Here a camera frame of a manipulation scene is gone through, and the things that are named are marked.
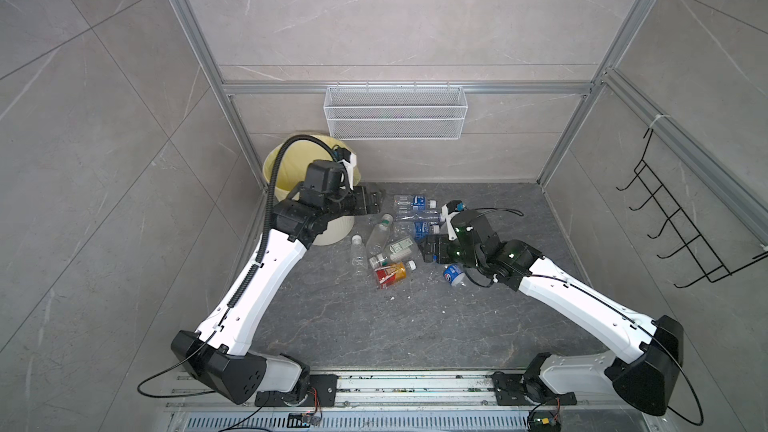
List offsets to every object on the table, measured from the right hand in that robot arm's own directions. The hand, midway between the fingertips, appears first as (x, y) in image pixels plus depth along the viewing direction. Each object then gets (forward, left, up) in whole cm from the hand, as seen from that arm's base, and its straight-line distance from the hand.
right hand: (431, 240), depth 77 cm
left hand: (+7, +16, +14) cm, 22 cm away
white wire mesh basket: (+47, +8, +8) cm, 48 cm away
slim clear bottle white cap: (+7, +21, -20) cm, 30 cm away
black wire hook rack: (-3, -57, +9) cm, 58 cm away
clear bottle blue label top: (+27, +2, -17) cm, 32 cm away
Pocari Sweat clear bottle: (+14, +2, -16) cm, 22 cm away
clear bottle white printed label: (+6, +9, -16) cm, 19 cm away
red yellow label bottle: (-1, +11, -16) cm, 20 cm away
